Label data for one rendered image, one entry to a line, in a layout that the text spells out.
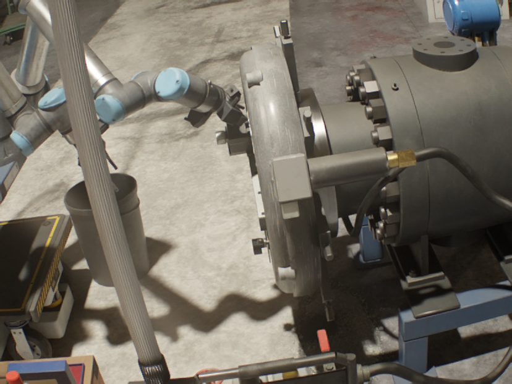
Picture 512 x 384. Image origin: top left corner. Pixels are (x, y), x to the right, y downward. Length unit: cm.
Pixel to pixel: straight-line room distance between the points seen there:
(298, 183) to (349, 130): 39
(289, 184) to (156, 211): 176
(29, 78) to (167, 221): 110
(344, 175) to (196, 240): 146
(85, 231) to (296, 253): 114
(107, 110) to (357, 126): 70
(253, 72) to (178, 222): 147
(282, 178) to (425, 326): 68
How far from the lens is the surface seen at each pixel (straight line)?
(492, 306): 230
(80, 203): 315
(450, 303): 225
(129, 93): 213
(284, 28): 215
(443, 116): 213
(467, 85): 220
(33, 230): 297
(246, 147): 239
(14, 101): 228
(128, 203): 293
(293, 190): 186
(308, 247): 203
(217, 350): 262
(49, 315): 277
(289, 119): 198
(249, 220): 334
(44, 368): 174
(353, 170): 189
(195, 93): 213
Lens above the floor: 161
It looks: 26 degrees down
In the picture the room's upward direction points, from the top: 9 degrees counter-clockwise
